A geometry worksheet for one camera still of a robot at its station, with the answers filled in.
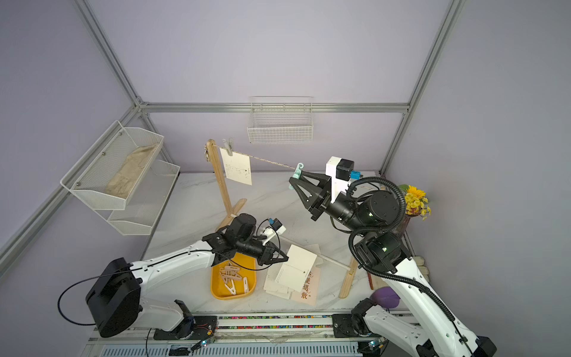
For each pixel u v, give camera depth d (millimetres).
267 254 661
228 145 634
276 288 820
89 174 685
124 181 767
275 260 706
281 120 954
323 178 477
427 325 386
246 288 795
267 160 628
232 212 1016
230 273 839
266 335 733
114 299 413
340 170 399
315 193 441
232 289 800
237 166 712
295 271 734
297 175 476
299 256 735
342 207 454
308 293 802
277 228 698
